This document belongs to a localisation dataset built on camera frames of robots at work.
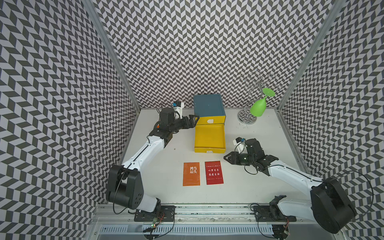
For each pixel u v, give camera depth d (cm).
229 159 84
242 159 72
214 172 87
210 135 91
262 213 74
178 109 74
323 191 42
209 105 91
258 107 86
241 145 78
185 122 72
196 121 75
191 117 72
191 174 87
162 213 71
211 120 87
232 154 76
